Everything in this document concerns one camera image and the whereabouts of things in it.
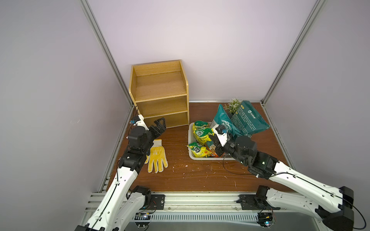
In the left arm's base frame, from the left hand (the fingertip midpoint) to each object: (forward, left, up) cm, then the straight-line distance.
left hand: (162, 121), depth 73 cm
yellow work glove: (-8, +7, -29) cm, 30 cm away
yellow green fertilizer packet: (-7, -19, -18) cm, 28 cm away
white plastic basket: (0, -15, -18) cm, 23 cm away
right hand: (-7, -25, +1) cm, 26 cm away
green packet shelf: (-9, -20, +1) cm, 22 cm away
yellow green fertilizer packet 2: (+9, -20, -16) cm, 27 cm away
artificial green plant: (+21, -43, -10) cm, 49 cm away
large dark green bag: (+3, -45, -3) cm, 46 cm away
